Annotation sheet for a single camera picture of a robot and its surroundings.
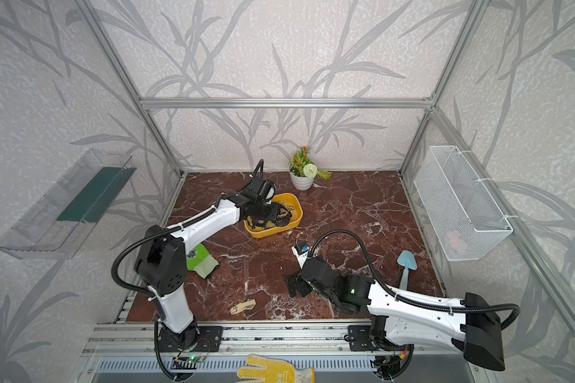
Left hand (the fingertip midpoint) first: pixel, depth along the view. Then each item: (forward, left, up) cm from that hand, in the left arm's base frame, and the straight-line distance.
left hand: (278, 213), depth 90 cm
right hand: (-22, -6, +2) cm, 23 cm away
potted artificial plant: (+21, -10, +3) cm, 23 cm away
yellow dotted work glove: (-48, -2, -11) cm, 49 cm away
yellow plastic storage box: (+4, -6, -8) cm, 11 cm away
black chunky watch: (+5, -2, -7) cm, 9 cm away
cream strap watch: (-30, +9, -11) cm, 33 cm away
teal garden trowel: (-14, -49, -9) cm, 52 cm away
